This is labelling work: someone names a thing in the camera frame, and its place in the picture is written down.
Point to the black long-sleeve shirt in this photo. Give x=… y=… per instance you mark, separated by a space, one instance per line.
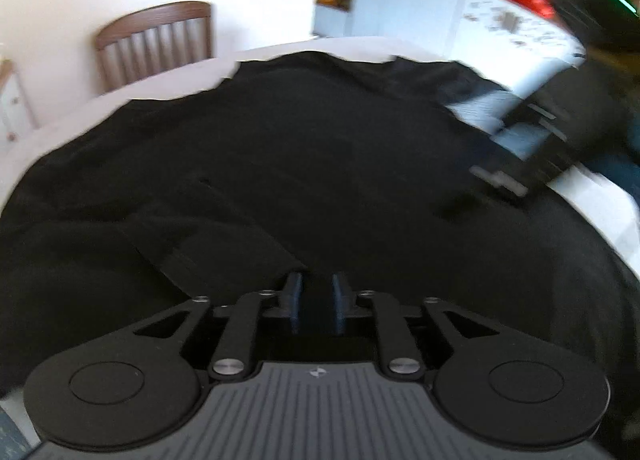
x=303 y=162

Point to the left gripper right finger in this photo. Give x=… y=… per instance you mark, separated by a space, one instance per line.
x=348 y=303

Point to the brown wooden chair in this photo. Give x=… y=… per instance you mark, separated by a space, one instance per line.
x=149 y=42

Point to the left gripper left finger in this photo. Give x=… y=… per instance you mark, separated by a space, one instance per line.
x=285 y=303

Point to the blue speckled storage bag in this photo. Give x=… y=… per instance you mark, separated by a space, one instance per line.
x=18 y=436

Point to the white kitchen cabinets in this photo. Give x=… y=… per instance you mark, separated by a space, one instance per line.
x=500 y=40

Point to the white side cabinet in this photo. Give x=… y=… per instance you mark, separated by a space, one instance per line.
x=16 y=119

